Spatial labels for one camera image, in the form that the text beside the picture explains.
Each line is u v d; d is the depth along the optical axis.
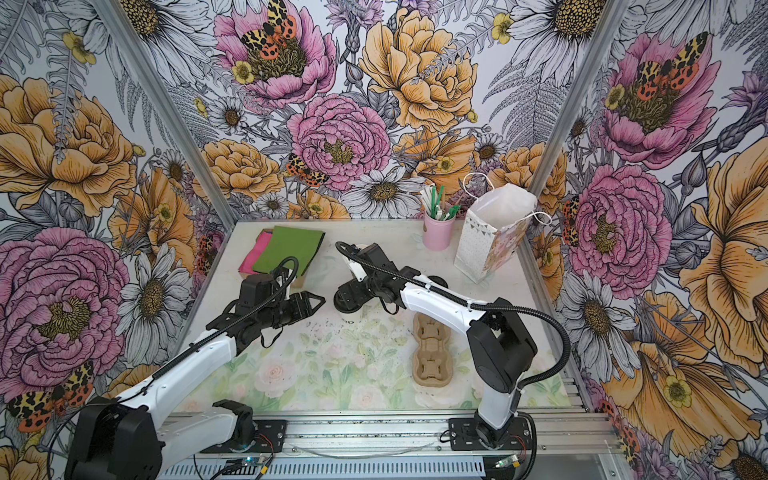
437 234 1.09
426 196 1.05
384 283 0.66
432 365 0.83
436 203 1.05
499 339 0.49
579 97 0.86
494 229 0.84
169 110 0.88
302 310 0.73
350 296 0.76
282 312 0.72
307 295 0.76
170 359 0.92
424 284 0.57
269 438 0.73
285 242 1.12
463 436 0.73
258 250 1.09
